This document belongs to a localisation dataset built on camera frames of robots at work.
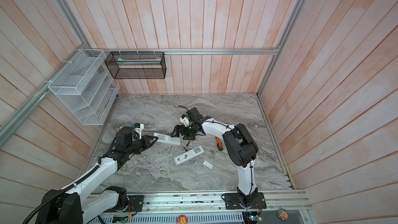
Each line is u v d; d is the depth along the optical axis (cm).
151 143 78
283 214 70
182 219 69
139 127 78
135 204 73
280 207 74
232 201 73
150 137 82
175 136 81
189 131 80
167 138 88
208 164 86
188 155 88
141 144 74
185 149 91
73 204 40
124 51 93
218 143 92
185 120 88
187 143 93
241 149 52
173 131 86
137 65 104
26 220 36
